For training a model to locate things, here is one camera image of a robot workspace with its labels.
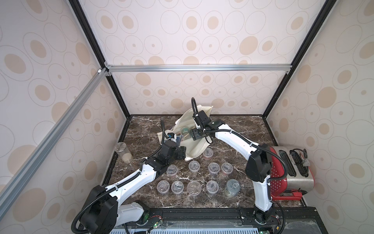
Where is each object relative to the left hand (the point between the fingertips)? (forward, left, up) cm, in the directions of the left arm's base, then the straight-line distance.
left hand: (186, 147), depth 82 cm
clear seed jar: (-19, +12, -10) cm, 25 cm away
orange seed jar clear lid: (-7, -5, -10) cm, 13 cm away
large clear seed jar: (-19, -25, -8) cm, 33 cm away
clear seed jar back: (-9, +8, -10) cm, 16 cm away
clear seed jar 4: (-19, -15, -9) cm, 25 cm away
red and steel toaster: (-19, -55, +3) cm, 58 cm away
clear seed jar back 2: (-8, -16, -10) cm, 21 cm away
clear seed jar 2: (-19, +4, -10) cm, 22 cm away
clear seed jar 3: (-19, -5, -10) cm, 22 cm away
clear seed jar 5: (-8, -24, -10) cm, 27 cm away
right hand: (+13, -10, -1) cm, 17 cm away
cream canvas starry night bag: (+19, +4, -10) cm, 22 cm away
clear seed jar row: (+2, -14, -10) cm, 17 cm away
